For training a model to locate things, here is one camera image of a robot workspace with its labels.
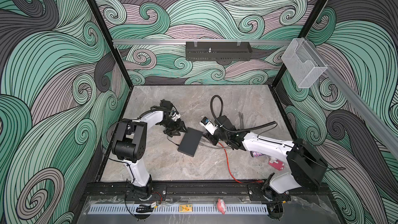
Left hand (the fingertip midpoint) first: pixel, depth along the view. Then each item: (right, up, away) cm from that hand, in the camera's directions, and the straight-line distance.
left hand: (184, 131), depth 90 cm
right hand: (+13, +1, -5) cm, 13 cm away
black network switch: (+4, -6, 0) cm, 7 cm away
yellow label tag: (+2, -30, -21) cm, 37 cm away
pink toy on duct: (+18, -27, -24) cm, 41 cm away
